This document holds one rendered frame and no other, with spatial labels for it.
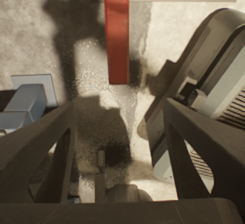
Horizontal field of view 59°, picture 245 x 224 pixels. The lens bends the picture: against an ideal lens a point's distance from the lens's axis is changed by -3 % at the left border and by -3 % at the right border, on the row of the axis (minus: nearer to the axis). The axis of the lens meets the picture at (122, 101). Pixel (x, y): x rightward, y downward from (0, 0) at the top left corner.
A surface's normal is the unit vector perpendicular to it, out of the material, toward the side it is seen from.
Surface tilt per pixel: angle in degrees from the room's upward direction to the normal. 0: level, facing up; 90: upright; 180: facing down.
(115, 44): 0
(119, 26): 0
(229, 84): 45
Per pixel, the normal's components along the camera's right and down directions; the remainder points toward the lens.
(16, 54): 0.03, 0.56
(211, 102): -0.63, 0.18
